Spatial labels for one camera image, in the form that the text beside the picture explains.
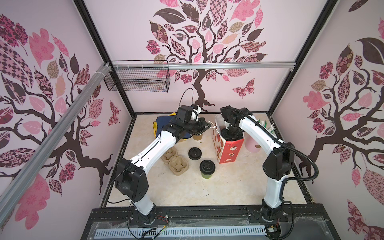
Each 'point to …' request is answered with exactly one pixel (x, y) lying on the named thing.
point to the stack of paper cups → (198, 137)
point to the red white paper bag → (227, 151)
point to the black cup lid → (207, 167)
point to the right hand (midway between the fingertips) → (229, 137)
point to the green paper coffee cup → (206, 176)
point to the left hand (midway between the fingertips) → (211, 127)
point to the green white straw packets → (264, 123)
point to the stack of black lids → (194, 153)
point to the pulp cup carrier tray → (178, 165)
